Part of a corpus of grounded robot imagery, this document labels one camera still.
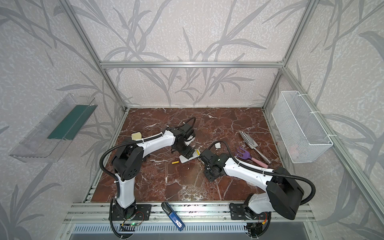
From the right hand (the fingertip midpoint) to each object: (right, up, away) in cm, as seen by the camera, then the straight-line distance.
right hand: (210, 169), depth 84 cm
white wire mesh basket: (+37, +20, -23) cm, 48 cm away
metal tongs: (+29, +12, +15) cm, 35 cm away
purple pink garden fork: (+23, +6, +10) cm, 26 cm away
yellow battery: (-21, +2, +7) cm, 23 cm away
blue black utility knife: (-15, -19, -16) cm, 29 cm away
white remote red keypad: (-17, +4, +7) cm, 18 cm away
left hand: (-14, +10, +9) cm, 19 cm away
